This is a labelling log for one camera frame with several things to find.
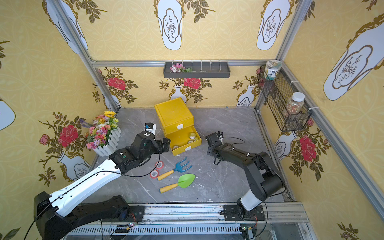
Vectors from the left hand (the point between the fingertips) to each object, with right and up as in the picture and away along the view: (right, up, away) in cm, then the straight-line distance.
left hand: (157, 139), depth 78 cm
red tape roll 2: (-4, -22, +10) cm, 24 cm away
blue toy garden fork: (+11, -19, +12) cm, 25 cm away
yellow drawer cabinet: (+10, +7, +7) cm, 14 cm away
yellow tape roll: (+8, -6, +9) cm, 13 cm away
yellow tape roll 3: (+17, -3, +12) cm, 21 cm away
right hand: (+34, -8, +18) cm, 39 cm away
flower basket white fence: (-33, +1, +8) cm, 34 cm away
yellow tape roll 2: (+18, +1, +14) cm, 23 cm away
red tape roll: (-1, -17, +12) cm, 21 cm away
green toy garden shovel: (+13, -24, +7) cm, 29 cm away
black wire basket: (+73, +29, +22) cm, 82 cm away
